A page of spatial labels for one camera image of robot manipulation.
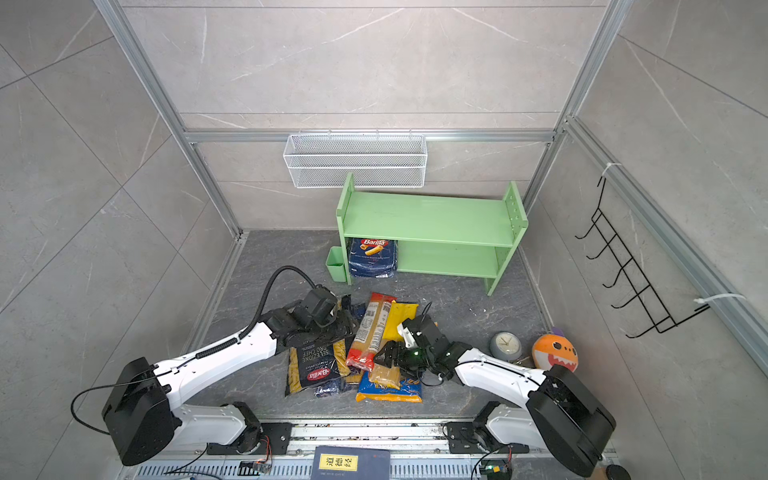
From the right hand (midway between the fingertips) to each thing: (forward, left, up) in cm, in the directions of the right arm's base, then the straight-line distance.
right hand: (381, 363), depth 80 cm
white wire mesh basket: (+61, +1, +24) cm, 65 cm away
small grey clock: (+5, -36, -3) cm, 37 cm away
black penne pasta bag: (0, +18, +1) cm, 18 cm away
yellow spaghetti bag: (-3, -1, +2) cm, 4 cm away
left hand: (+9, +7, +7) cm, 13 cm away
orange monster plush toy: (+2, -47, +2) cm, 48 cm away
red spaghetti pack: (+9, +2, 0) cm, 10 cm away
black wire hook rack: (0, -59, +25) cm, 64 cm away
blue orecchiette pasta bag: (-7, -8, -1) cm, 11 cm away
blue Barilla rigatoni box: (+27, +2, +12) cm, 30 cm away
